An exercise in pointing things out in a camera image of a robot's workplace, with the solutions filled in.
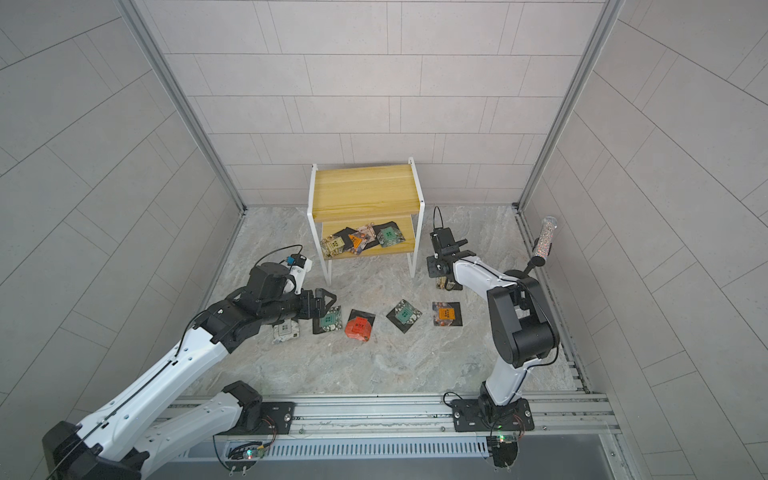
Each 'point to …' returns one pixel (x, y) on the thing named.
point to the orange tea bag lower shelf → (356, 241)
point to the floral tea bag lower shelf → (366, 233)
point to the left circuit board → (244, 455)
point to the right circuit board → (503, 449)
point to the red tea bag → (359, 325)
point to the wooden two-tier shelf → (365, 210)
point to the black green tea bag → (331, 320)
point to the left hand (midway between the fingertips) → (331, 296)
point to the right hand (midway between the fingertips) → (439, 261)
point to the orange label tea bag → (447, 314)
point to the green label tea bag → (403, 316)
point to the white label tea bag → (285, 331)
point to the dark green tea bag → (387, 234)
